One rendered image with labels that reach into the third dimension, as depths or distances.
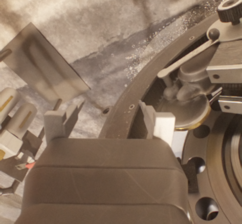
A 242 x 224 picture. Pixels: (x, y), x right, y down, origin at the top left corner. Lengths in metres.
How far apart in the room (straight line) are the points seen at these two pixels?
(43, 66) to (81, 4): 0.37
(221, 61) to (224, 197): 0.21
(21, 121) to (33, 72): 0.35
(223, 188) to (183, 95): 0.17
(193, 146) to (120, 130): 0.16
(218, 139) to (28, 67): 0.91
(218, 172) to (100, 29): 0.67
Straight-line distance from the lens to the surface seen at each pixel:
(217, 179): 0.35
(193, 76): 0.34
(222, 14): 0.39
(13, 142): 0.73
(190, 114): 0.33
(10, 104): 0.78
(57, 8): 0.84
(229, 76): 0.30
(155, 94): 0.38
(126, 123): 0.32
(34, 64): 1.01
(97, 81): 0.94
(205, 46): 0.37
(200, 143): 0.39
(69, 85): 0.99
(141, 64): 0.86
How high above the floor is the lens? 0.75
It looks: 48 degrees down
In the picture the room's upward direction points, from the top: 171 degrees counter-clockwise
